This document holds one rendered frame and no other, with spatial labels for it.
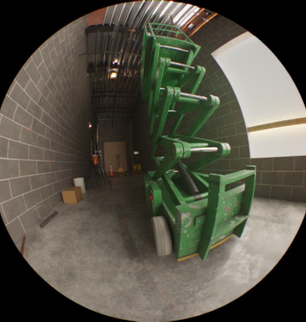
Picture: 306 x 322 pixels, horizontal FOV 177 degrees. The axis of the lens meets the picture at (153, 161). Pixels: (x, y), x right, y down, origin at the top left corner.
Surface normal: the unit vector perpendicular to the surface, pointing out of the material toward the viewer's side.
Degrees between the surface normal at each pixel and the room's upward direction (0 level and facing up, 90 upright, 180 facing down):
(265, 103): 90
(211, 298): 0
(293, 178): 90
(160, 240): 53
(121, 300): 0
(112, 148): 90
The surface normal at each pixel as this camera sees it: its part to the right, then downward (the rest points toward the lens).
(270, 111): -0.92, 0.07
